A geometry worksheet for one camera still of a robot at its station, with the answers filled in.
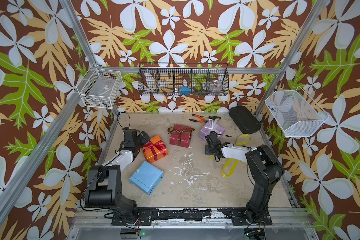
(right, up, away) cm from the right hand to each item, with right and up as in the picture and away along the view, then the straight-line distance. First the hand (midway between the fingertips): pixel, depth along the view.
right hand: (209, 148), depth 101 cm
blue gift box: (-39, -14, -19) cm, 45 cm away
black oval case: (+28, +20, +8) cm, 35 cm away
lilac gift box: (+1, +14, +1) cm, 14 cm away
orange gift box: (-39, -2, -12) cm, 41 cm away
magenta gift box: (-16, +8, -4) cm, 18 cm away
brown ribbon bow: (-26, +12, +1) cm, 28 cm away
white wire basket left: (-66, +37, -16) cm, 78 cm away
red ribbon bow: (-32, +2, -9) cm, 34 cm away
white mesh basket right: (+45, +20, -20) cm, 54 cm away
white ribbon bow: (+2, +17, +1) cm, 18 cm away
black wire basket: (-17, +46, -3) cm, 50 cm away
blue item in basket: (-17, +37, -9) cm, 42 cm away
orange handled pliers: (-3, +20, +14) cm, 24 cm away
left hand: (-43, +9, -7) cm, 45 cm away
